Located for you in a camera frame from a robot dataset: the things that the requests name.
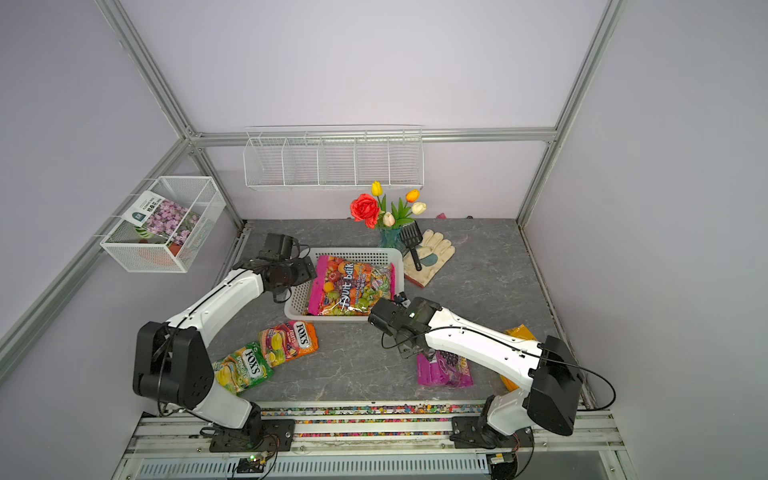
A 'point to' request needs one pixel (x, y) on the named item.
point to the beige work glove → (433, 253)
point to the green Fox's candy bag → (241, 369)
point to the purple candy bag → (444, 368)
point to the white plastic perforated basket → (299, 308)
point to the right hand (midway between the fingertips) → (417, 337)
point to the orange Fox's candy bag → (285, 341)
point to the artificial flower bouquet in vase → (384, 216)
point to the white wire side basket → (136, 249)
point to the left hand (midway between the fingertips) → (306, 276)
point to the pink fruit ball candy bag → (341, 287)
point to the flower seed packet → (169, 220)
